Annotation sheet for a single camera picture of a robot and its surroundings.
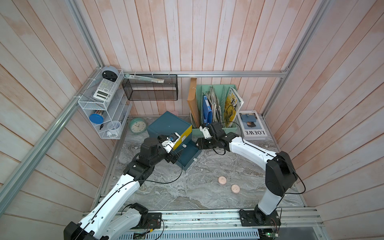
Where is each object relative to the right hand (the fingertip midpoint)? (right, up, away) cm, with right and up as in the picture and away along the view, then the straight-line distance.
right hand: (197, 143), depth 89 cm
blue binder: (+7, +20, +5) cm, 22 cm away
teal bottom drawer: (-5, -7, +4) cm, 10 cm away
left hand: (-12, +1, -14) cm, 18 cm away
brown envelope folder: (-3, +25, -4) cm, 25 cm away
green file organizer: (+18, +37, +18) cm, 45 cm away
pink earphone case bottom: (+21, -25, -7) cm, 33 cm away
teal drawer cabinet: (-17, +12, 0) cm, 21 cm away
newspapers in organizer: (+12, +29, +13) cm, 35 cm away
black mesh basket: (-43, +37, +18) cm, 60 cm away
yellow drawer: (-5, +7, -3) cm, 10 cm away
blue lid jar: (-53, +14, -12) cm, 57 cm away
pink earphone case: (+14, -21, -3) cm, 26 cm away
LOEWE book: (+41, +10, +19) cm, 47 cm away
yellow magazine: (+26, +26, +12) cm, 39 cm away
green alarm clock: (-42, +11, +15) cm, 46 cm away
